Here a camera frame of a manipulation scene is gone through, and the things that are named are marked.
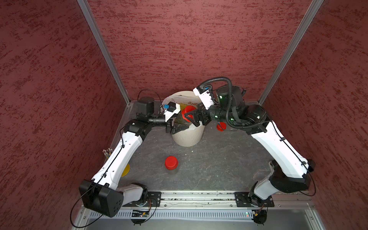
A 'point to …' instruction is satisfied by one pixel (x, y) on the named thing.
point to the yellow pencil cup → (126, 170)
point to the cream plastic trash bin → (189, 137)
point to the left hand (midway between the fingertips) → (184, 121)
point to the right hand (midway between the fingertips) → (191, 114)
